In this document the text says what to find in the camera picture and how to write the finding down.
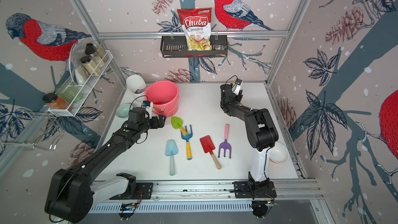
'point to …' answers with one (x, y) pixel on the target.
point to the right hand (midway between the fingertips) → (237, 88)
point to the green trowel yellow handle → (176, 123)
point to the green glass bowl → (69, 91)
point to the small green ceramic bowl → (123, 110)
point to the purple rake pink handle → (225, 145)
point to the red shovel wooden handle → (208, 146)
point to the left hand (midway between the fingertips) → (161, 113)
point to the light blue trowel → (171, 149)
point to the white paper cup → (137, 85)
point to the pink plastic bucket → (164, 95)
